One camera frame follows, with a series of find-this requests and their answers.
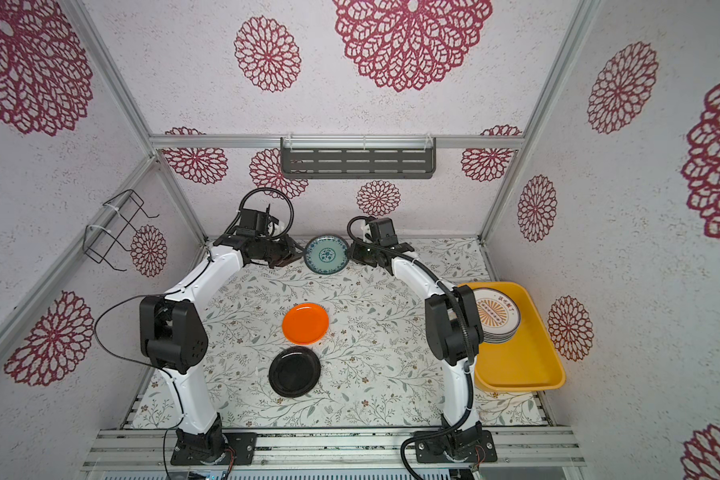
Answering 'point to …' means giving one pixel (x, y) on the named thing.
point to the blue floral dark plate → (326, 254)
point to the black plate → (294, 371)
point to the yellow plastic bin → (526, 362)
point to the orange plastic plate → (305, 323)
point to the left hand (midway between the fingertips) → (304, 256)
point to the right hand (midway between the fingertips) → (345, 246)
